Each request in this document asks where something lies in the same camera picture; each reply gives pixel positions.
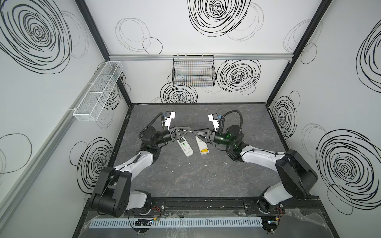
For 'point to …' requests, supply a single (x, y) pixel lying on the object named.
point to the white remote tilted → (185, 147)
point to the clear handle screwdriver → (185, 130)
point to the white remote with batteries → (203, 146)
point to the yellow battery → (205, 150)
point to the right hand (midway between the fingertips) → (195, 136)
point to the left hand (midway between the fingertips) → (191, 132)
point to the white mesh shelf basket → (89, 109)
